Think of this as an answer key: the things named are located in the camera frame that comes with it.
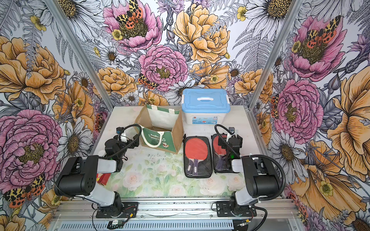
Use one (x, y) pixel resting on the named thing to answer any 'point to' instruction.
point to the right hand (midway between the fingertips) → (228, 137)
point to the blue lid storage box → (205, 106)
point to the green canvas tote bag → (161, 128)
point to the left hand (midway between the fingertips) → (132, 136)
